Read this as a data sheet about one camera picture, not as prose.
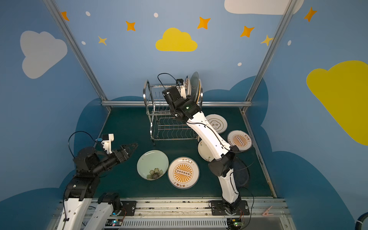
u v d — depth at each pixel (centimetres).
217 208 74
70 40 80
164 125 104
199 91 66
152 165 88
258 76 101
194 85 78
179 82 62
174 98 54
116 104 122
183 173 87
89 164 48
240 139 104
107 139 61
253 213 73
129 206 76
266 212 73
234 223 71
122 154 59
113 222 71
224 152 48
